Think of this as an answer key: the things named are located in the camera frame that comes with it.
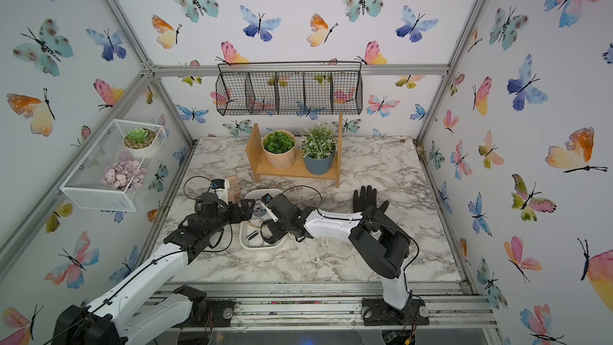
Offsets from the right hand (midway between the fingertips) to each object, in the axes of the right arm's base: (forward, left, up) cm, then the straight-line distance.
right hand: (274, 221), depth 88 cm
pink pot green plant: (+24, 0, +12) cm, 27 cm away
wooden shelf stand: (+26, +11, +6) cm, 29 cm away
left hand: (+3, +9, +9) cm, 13 cm away
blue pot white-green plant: (+22, -15, +16) cm, 31 cm away
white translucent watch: (-3, +7, -4) cm, 9 cm away
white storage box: (-2, +10, -5) cm, 11 cm away
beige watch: (+1, +8, -3) cm, 8 cm away
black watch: (-7, 0, 0) cm, 7 cm away
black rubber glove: (+15, -36, -7) cm, 40 cm away
